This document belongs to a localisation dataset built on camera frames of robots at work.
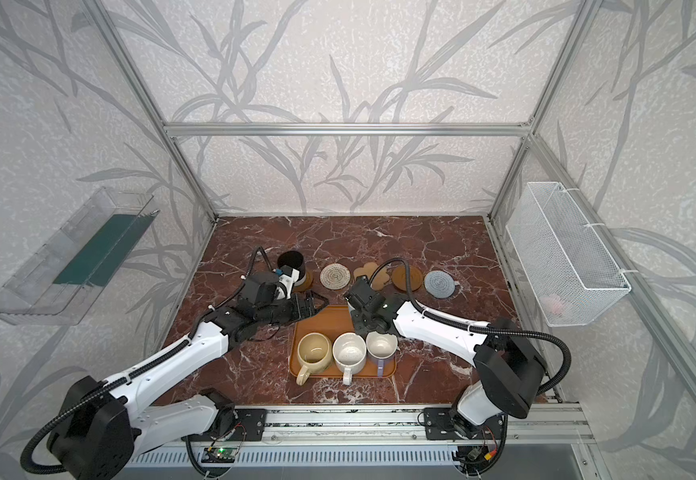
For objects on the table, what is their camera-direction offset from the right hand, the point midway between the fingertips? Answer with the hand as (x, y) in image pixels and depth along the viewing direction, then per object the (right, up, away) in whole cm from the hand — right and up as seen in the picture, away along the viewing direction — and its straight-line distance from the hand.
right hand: (363, 309), depth 86 cm
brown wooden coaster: (-19, +5, +13) cm, 24 cm away
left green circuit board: (-34, -32, -15) cm, 49 cm away
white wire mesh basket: (+43, +13, -25) cm, 51 cm away
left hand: (-10, +4, -7) cm, 13 cm away
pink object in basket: (+47, +5, -14) cm, 49 cm away
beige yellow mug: (-14, -12, -1) cm, 18 cm away
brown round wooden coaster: (+12, +7, +16) cm, 22 cm away
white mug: (-4, -13, -1) cm, 13 cm away
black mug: (-22, +14, +7) cm, 27 cm away
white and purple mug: (+5, -11, 0) cm, 12 cm away
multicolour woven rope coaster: (-10, +8, +16) cm, 20 cm away
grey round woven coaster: (+26, +5, +14) cm, 30 cm away
